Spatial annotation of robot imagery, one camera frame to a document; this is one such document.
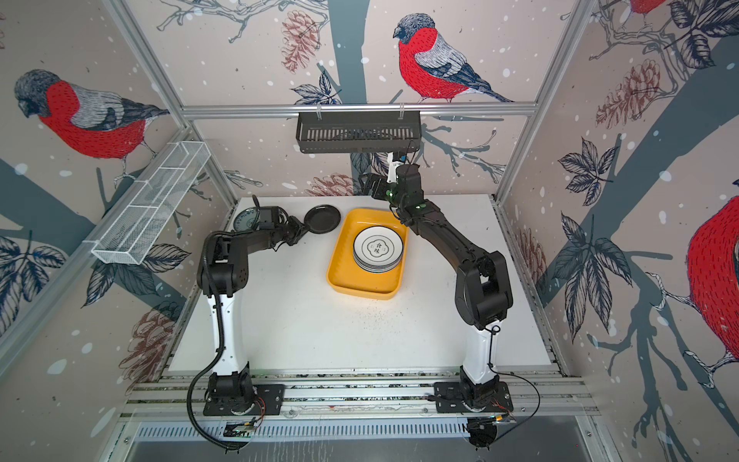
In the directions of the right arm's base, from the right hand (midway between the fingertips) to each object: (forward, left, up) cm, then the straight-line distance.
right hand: (371, 176), depth 87 cm
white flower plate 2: (-17, -2, -25) cm, 30 cm away
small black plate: (+8, +22, -30) cm, 38 cm away
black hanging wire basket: (+16, +18, +5) cm, 25 cm away
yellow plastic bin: (-18, +10, -31) cm, 37 cm away
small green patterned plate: (+5, +52, -28) cm, 59 cm away
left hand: (+4, +23, -25) cm, 35 cm away
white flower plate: (-10, -2, -26) cm, 28 cm away
